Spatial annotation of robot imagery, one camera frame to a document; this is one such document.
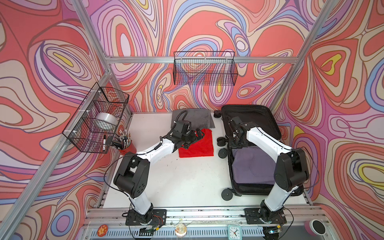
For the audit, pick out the round clear badge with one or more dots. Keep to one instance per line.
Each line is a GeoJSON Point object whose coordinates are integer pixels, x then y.
{"type": "Point", "coordinates": [181, 230]}

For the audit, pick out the red round sticker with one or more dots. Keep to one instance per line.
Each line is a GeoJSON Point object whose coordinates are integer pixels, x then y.
{"type": "Point", "coordinates": [102, 230]}

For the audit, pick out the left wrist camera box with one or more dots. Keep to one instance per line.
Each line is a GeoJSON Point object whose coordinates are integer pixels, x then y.
{"type": "Point", "coordinates": [182, 127]}

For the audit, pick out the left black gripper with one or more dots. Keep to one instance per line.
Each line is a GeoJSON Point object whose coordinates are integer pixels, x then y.
{"type": "Point", "coordinates": [194, 138]}

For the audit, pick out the silver duct tape roll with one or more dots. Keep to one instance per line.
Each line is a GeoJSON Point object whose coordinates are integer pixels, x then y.
{"type": "Point", "coordinates": [106, 121]}

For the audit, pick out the red pen cup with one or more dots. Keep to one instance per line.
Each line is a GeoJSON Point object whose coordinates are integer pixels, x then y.
{"type": "Point", "coordinates": [131, 149]}

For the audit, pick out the back black wire basket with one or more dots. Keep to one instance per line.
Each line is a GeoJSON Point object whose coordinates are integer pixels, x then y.
{"type": "Point", "coordinates": [210, 68]}

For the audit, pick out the left black wire basket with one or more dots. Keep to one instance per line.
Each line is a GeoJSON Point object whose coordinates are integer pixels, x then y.
{"type": "Point", "coordinates": [94, 128]}

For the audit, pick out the black open suitcase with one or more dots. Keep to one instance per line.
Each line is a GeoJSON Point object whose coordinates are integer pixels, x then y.
{"type": "Point", "coordinates": [261, 116]}

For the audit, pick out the red t-shirt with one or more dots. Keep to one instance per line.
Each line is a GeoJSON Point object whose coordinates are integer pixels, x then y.
{"type": "Point", "coordinates": [203, 148]}

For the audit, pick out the grey towel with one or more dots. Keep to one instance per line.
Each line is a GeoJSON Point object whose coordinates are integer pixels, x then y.
{"type": "Point", "coordinates": [200, 118]}

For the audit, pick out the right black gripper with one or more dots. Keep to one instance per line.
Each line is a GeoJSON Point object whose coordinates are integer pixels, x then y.
{"type": "Point", "coordinates": [231, 144]}

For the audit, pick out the small teal clock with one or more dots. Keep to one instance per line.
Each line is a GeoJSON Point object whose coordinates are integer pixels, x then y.
{"type": "Point", "coordinates": [234, 232]}

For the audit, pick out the purple jeans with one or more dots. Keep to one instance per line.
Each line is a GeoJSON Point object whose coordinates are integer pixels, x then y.
{"type": "Point", "coordinates": [252, 165]}

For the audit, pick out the black wire basket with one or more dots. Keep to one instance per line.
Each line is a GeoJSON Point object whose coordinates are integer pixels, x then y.
{"type": "Point", "coordinates": [210, 68]}
{"type": "Point", "coordinates": [94, 128]}

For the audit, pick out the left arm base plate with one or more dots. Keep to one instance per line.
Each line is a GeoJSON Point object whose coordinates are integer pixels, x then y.
{"type": "Point", "coordinates": [156, 217]}

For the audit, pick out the pink tape roll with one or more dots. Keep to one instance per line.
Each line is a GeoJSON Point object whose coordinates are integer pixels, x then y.
{"type": "Point", "coordinates": [315, 228]}

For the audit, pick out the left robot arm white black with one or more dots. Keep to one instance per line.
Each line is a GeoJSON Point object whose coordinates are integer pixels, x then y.
{"type": "Point", "coordinates": [132, 175]}

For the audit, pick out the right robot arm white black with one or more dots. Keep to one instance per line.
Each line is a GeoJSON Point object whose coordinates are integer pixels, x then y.
{"type": "Point", "coordinates": [291, 169]}

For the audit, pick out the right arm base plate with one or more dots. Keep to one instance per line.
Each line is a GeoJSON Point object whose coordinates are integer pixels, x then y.
{"type": "Point", "coordinates": [259, 216]}

